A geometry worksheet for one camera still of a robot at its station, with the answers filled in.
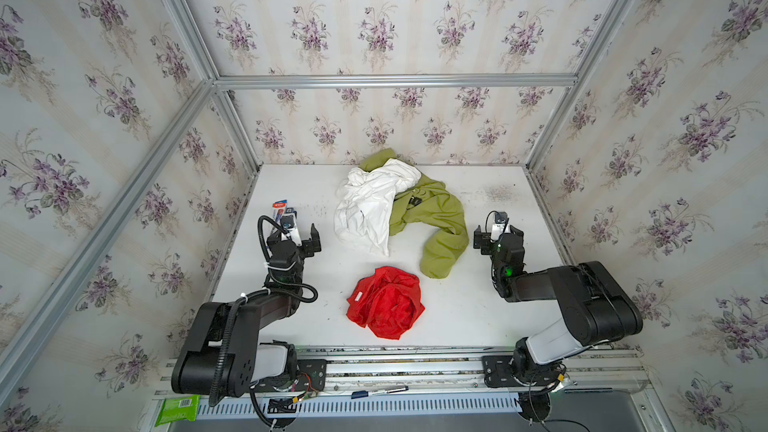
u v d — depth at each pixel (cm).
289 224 73
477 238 88
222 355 38
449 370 75
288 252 67
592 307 46
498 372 73
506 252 71
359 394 70
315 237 82
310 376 73
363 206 98
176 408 68
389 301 75
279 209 104
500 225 81
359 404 70
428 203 101
